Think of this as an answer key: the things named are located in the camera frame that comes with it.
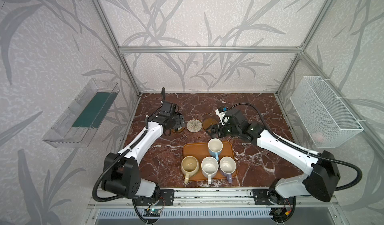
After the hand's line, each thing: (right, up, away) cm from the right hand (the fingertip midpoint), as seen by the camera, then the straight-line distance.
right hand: (212, 124), depth 79 cm
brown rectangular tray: (-6, -17, +9) cm, 20 cm away
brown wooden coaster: (-20, -7, +19) cm, 28 cm away
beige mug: (-12, -24, +4) cm, 27 cm away
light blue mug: (+3, -15, +12) cm, 20 cm away
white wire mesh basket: (+49, +4, -16) cm, 51 cm away
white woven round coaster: (-11, -4, +23) cm, 26 cm away
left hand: (-19, +3, +8) cm, 21 cm away
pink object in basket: (+52, -5, -6) cm, 52 cm away
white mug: (-1, -24, +3) cm, 24 cm away
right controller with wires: (+34, -44, -5) cm, 56 cm away
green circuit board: (-29, -42, -8) cm, 51 cm away
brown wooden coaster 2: (-1, -1, +23) cm, 23 cm away
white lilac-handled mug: (+9, -24, +4) cm, 26 cm away
